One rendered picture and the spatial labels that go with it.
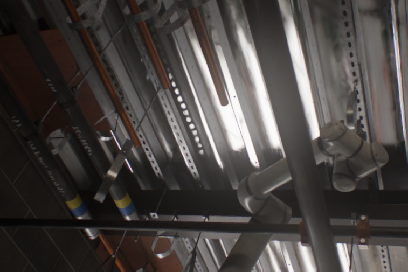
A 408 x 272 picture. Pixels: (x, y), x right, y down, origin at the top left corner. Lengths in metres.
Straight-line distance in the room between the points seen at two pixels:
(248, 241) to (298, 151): 0.74
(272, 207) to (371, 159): 0.55
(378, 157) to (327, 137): 0.19
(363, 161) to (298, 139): 0.38
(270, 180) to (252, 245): 0.32
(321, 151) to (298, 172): 0.24
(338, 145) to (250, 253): 0.67
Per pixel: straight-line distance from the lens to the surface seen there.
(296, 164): 1.71
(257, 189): 2.21
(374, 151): 1.94
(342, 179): 2.00
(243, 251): 2.31
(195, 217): 3.12
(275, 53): 1.46
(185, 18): 1.62
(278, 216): 2.33
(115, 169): 2.26
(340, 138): 1.89
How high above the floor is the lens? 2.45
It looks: 46 degrees up
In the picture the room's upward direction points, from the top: 22 degrees clockwise
